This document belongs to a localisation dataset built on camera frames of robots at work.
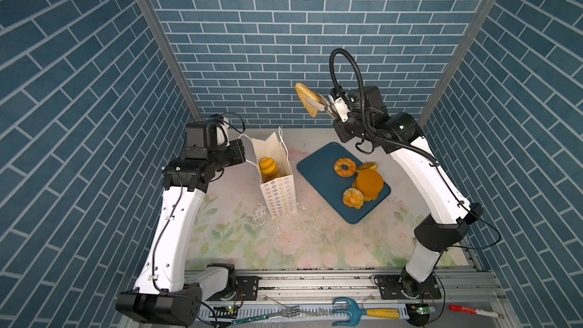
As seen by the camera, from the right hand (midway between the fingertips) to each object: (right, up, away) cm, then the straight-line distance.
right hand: (336, 116), depth 70 cm
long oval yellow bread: (-24, -18, +18) cm, 35 cm away
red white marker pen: (+43, -61, -1) cm, 74 cm away
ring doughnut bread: (+9, -21, +30) cm, 38 cm away
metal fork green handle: (-15, -61, -1) cm, 63 cm away
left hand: (-28, -9, 0) cm, 30 cm away
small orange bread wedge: (+18, -18, +29) cm, 39 cm away
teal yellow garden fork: (+6, -60, -2) cm, 60 cm away
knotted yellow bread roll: (+9, -29, +18) cm, 36 cm away
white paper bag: (-21, -21, +21) cm, 37 cm away
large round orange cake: (+17, -24, +22) cm, 37 cm away
